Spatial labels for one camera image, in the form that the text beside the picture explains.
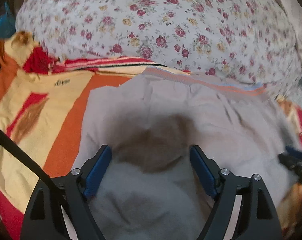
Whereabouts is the beige grey jacket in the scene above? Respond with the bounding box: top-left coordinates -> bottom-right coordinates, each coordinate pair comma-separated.
73,68 -> 302,239

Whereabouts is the red orange yellow blanket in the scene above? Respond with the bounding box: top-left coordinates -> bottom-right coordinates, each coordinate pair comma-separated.
0,32 -> 302,238

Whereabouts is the floral white bed quilt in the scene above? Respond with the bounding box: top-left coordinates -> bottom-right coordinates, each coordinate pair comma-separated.
16,0 -> 302,95

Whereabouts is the black cable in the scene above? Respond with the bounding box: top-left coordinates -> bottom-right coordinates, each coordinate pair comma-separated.
0,121 -> 57,193

